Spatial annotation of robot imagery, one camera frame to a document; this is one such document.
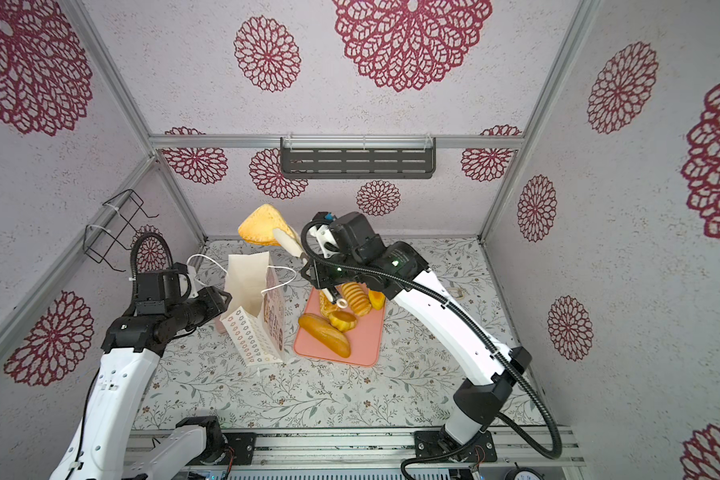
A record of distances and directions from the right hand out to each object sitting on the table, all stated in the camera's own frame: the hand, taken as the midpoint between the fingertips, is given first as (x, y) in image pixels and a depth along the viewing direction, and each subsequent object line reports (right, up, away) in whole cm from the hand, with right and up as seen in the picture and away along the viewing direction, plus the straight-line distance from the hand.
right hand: (306, 265), depth 64 cm
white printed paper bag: (-14, -11, +7) cm, 19 cm away
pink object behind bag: (-21, -14, +5) cm, 26 cm away
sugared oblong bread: (+1, -13, +32) cm, 35 cm away
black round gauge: (+49, -48, +5) cm, 69 cm away
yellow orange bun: (+17, -11, +34) cm, 40 cm away
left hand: (-22, -10, +11) cm, 26 cm away
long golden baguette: (+1, -20, +25) cm, 32 cm away
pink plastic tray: (-5, -14, +37) cm, 40 cm away
